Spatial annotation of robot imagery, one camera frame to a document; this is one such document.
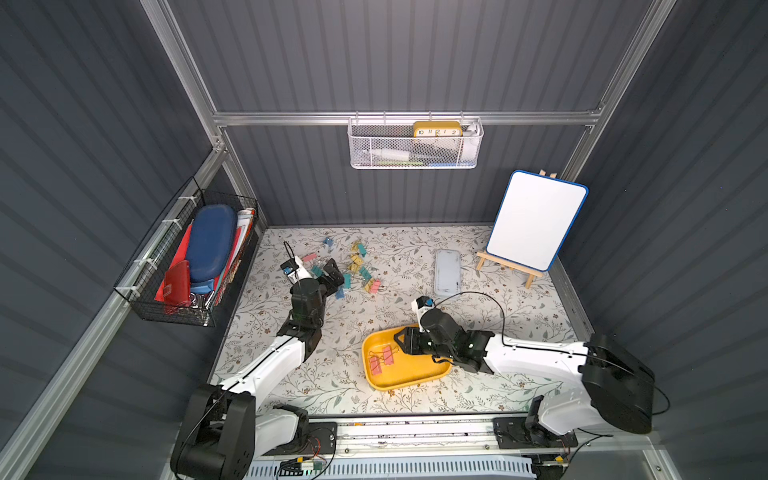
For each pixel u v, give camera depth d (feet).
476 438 2.46
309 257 3.64
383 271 3.54
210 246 2.34
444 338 2.06
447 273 3.44
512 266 3.25
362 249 3.68
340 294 3.32
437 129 2.86
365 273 3.48
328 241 3.71
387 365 2.77
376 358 2.78
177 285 2.13
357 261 3.51
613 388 1.39
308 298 2.05
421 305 2.47
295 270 2.32
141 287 2.00
